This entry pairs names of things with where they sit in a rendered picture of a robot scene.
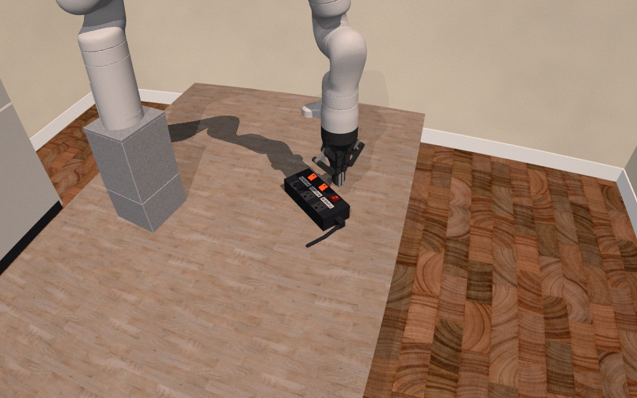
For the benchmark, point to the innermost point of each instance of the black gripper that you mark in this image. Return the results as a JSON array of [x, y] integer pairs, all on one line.
[[339, 157]]

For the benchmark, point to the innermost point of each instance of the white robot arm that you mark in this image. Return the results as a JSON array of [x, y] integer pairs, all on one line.
[[104, 48]]

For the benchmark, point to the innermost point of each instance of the black power strip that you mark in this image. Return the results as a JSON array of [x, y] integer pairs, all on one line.
[[324, 206]]

